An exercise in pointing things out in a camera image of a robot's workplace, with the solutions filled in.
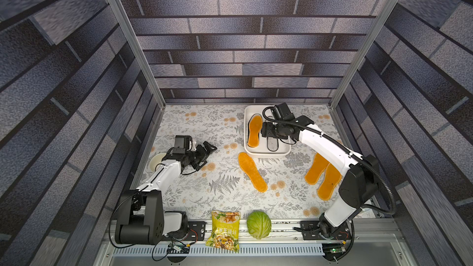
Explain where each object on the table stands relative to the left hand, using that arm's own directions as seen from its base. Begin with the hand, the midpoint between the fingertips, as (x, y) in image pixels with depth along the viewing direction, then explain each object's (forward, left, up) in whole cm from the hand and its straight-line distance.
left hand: (213, 152), depth 86 cm
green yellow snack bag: (-32, -7, -5) cm, 33 cm away
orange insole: (-2, -17, -9) cm, 20 cm away
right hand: (+9, -26, +7) cm, 28 cm away
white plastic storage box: (+10, -38, -9) cm, 40 cm away
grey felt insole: (+10, -31, -6) cm, 33 cm away
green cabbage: (-30, -20, -3) cm, 36 cm away
